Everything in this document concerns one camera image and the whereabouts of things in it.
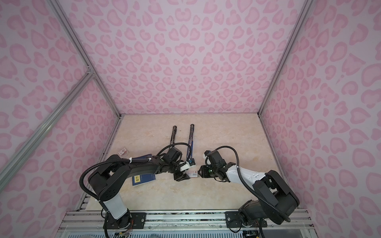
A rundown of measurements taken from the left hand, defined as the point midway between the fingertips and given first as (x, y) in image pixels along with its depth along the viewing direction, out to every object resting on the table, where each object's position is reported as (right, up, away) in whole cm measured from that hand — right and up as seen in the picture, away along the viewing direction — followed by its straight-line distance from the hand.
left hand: (189, 170), depth 89 cm
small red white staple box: (-44, +10, +7) cm, 45 cm away
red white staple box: (+2, -2, -1) cm, 3 cm away
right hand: (+7, 0, -3) cm, 7 cm away
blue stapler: (0, +16, +14) cm, 21 cm away
